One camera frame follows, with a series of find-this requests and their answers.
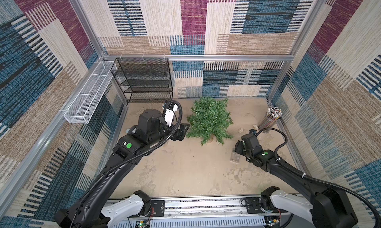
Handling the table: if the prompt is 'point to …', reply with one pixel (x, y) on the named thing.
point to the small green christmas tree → (211, 119)
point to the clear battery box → (234, 157)
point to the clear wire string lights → (240, 130)
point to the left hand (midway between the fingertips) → (182, 122)
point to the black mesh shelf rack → (144, 80)
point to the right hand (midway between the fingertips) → (241, 148)
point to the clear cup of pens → (273, 114)
